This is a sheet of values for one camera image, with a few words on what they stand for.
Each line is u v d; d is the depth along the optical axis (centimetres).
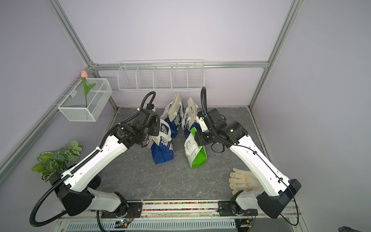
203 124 62
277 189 38
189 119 86
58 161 66
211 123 49
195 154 74
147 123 54
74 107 76
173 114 86
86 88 83
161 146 76
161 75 99
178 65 92
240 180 82
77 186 40
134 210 74
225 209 74
